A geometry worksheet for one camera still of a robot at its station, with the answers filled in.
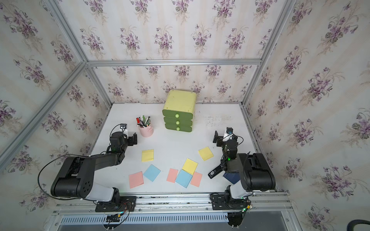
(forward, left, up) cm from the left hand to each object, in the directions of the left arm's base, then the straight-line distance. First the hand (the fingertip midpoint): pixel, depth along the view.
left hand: (129, 133), depth 93 cm
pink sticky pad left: (-26, -8, -8) cm, 29 cm away
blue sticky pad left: (-23, -17, -8) cm, 29 cm away
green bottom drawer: (+6, -32, -2) cm, 33 cm away
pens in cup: (+8, -8, +2) cm, 12 cm away
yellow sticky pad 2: (-11, -50, -7) cm, 52 cm away
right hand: (-1, -63, +4) cm, 63 cm away
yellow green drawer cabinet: (+10, -33, +16) cm, 38 cm away
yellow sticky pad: (-12, -13, -7) cm, 19 cm away
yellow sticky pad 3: (-19, -40, -6) cm, 45 cm away
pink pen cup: (+2, -11, -1) cm, 11 cm away
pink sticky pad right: (-27, -44, -7) cm, 52 cm away
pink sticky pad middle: (-24, -29, -8) cm, 39 cm away
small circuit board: (-44, -1, -10) cm, 45 cm away
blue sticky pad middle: (-27, -36, -6) cm, 45 cm away
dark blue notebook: (-26, -65, -6) cm, 70 cm away
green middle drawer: (+6, -32, +6) cm, 33 cm away
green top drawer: (+6, -32, +12) cm, 35 cm away
